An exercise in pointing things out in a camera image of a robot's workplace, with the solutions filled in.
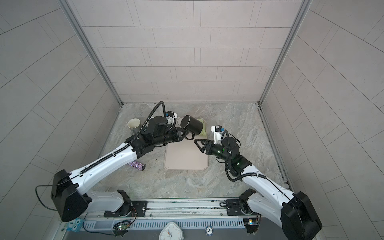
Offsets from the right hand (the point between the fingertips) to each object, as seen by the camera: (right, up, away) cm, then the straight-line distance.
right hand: (197, 144), depth 73 cm
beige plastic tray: (-7, -9, +14) cm, 18 cm away
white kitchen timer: (-11, -36, -10) cm, 39 cm away
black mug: (-3, +9, 0) cm, 10 cm away
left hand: (-2, +6, -2) cm, 7 cm away
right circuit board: (+25, -36, -5) cm, 44 cm away
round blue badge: (+5, -37, -8) cm, 38 cm away
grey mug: (-41, +9, +22) cm, 47 cm away
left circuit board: (-32, -34, -9) cm, 48 cm away
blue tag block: (-53, -34, -8) cm, 64 cm away
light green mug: (+4, +6, +4) cm, 8 cm away
